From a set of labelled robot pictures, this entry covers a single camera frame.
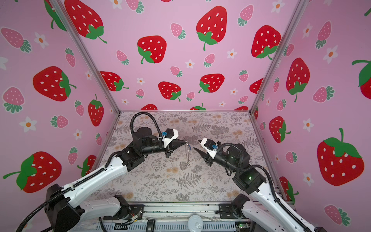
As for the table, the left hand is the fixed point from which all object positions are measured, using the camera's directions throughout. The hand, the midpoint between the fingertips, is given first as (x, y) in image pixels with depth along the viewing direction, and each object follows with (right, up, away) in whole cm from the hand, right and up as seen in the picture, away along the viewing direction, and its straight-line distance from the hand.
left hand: (185, 141), depth 66 cm
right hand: (+6, -1, -2) cm, 6 cm away
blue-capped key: (+2, -3, +2) cm, 4 cm away
